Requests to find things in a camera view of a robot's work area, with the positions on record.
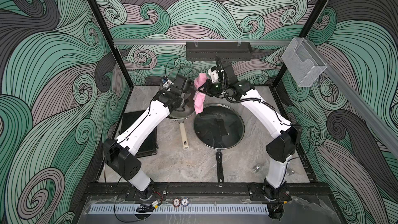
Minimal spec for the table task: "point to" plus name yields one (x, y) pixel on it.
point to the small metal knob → (256, 168)
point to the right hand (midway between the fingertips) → (195, 90)
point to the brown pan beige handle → (181, 116)
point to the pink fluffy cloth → (199, 96)
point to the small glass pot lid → (190, 73)
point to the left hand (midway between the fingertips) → (184, 89)
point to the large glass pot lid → (219, 126)
